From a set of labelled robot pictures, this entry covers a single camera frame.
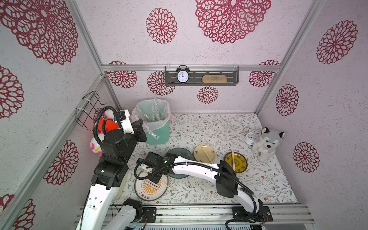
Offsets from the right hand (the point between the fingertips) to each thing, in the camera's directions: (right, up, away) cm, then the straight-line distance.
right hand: (149, 174), depth 78 cm
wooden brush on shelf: (+38, +56, +11) cm, 69 cm away
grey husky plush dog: (+67, +15, +5) cm, 69 cm away
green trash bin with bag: (+1, +34, +13) cm, 36 cm away
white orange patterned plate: (-2, -9, +3) cm, 10 cm away
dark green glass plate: (+19, +9, +16) cm, 27 cm away
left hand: (0, +28, -16) cm, 33 cm away
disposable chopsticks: (+51, +4, +14) cm, 53 cm away
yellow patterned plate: (+56, +3, +14) cm, 58 cm away
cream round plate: (+30, +7, +17) cm, 35 cm away
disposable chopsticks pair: (+9, -7, +3) cm, 12 cm away
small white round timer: (+66, +18, +22) cm, 72 cm away
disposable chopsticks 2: (+34, +8, +16) cm, 39 cm away
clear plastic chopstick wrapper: (+5, +22, -14) cm, 27 cm away
